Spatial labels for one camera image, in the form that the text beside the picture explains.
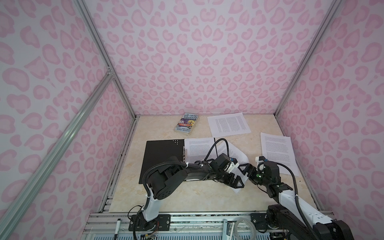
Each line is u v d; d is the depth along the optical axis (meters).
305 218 0.44
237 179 0.76
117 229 0.71
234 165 0.80
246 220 0.70
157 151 1.01
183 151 0.98
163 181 0.49
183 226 0.72
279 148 1.01
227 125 1.14
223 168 0.73
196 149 1.01
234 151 0.95
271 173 0.65
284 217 0.60
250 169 0.77
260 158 0.81
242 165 0.82
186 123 1.13
